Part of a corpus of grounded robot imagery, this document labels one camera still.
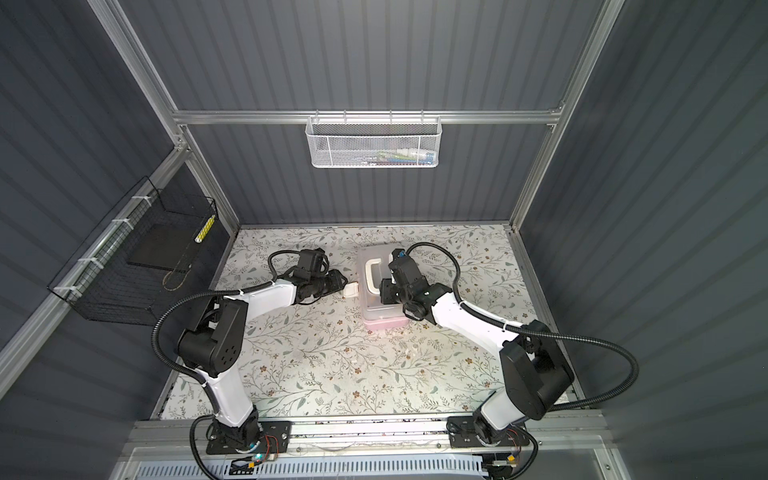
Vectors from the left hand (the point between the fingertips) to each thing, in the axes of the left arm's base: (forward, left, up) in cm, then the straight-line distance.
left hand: (345, 281), depth 98 cm
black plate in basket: (-1, +44, +22) cm, 49 cm away
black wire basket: (-17, +50, +26) cm, 59 cm away
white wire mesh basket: (+47, -10, +22) cm, 53 cm away
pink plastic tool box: (0, -10, +7) cm, 12 cm away
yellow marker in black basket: (+3, +36, +22) cm, 43 cm away
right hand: (-9, -13, +8) cm, 18 cm away
